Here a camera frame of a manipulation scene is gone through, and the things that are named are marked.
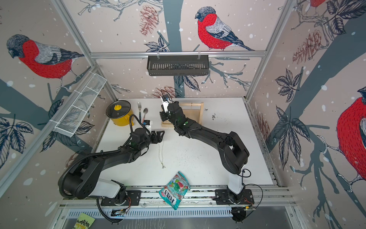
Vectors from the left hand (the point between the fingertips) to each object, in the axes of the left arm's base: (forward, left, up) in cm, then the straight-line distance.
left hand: (162, 129), depth 90 cm
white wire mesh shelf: (-1, +53, +9) cm, 54 cm away
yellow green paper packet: (-46, +33, -9) cm, 58 cm away
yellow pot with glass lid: (+14, +31, +1) cm, 34 cm away
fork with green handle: (+28, +23, -10) cm, 37 cm away
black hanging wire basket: (+44, -11, +19) cm, 50 cm away
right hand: (+8, -2, +16) cm, 18 cm away
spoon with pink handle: (+24, +18, -11) cm, 32 cm away
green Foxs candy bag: (-34, -9, -6) cm, 36 cm away
